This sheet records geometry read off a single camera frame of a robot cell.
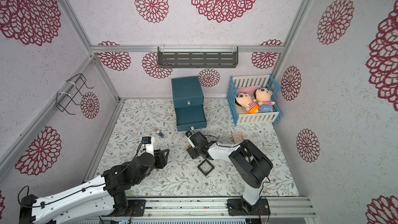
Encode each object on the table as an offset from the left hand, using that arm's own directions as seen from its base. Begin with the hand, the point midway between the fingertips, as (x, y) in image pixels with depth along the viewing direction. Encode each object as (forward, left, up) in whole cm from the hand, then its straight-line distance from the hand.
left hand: (165, 152), depth 75 cm
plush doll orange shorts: (+39, -47, -6) cm, 61 cm away
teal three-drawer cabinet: (+33, -10, +1) cm, 34 cm away
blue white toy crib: (+30, -42, -9) cm, 52 cm away
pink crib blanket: (+52, -53, -8) cm, 75 cm away
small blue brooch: (+19, +8, -17) cm, 27 cm away
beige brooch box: (+17, -41, -17) cm, 48 cm away
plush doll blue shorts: (+41, -59, -2) cm, 72 cm away
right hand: (+11, -15, -17) cm, 26 cm away
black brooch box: (-2, -20, -17) cm, 26 cm away
